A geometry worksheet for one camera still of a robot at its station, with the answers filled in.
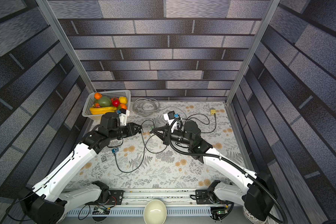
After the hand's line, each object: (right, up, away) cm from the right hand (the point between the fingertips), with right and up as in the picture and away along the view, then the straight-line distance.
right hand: (152, 129), depth 66 cm
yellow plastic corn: (-31, +19, +48) cm, 60 cm away
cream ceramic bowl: (+1, -42, +2) cm, 42 cm away
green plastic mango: (-43, +17, +41) cm, 62 cm away
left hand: (-7, +1, +7) cm, 10 cm away
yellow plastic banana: (-42, +10, +35) cm, 56 cm away
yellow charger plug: (+45, +10, +48) cm, 66 cm away
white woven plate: (+48, -43, +1) cm, 65 cm away
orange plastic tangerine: (-50, +22, +44) cm, 71 cm away
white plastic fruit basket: (-56, +18, +44) cm, 74 cm away
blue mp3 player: (-28, -17, +24) cm, 41 cm away
